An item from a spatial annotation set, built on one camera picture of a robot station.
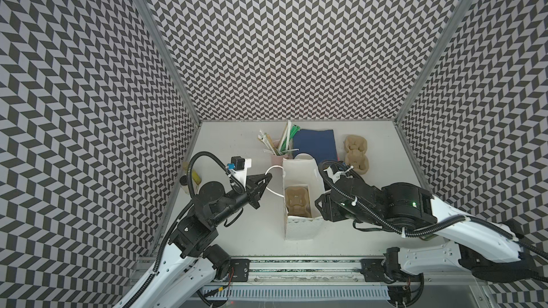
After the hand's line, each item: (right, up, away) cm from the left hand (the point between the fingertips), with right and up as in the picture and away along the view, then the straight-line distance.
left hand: (271, 179), depth 64 cm
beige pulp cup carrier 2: (+38, +8, +38) cm, 55 cm away
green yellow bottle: (-34, -6, +28) cm, 45 cm away
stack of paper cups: (+12, +5, +24) cm, 28 cm away
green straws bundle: (+4, +9, +31) cm, 33 cm away
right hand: (+16, -8, -3) cm, 18 cm away
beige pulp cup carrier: (+10, -14, +25) cm, 30 cm away
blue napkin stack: (+21, +9, +38) cm, 45 cm away
